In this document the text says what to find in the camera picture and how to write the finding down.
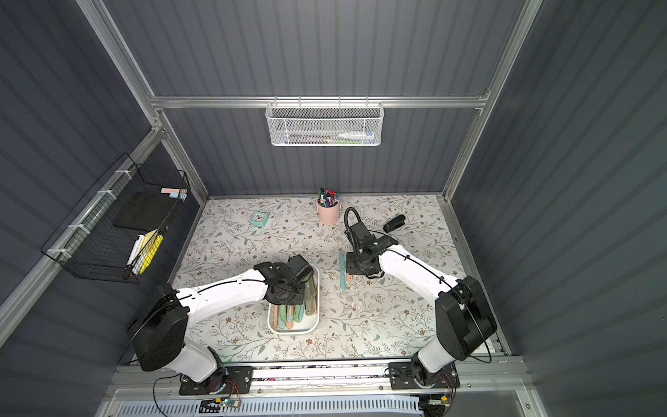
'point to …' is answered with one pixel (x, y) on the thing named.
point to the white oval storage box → (298, 319)
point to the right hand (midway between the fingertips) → (356, 267)
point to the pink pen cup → (328, 210)
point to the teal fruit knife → (342, 270)
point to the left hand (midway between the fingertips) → (298, 298)
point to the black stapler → (395, 223)
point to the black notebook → (146, 210)
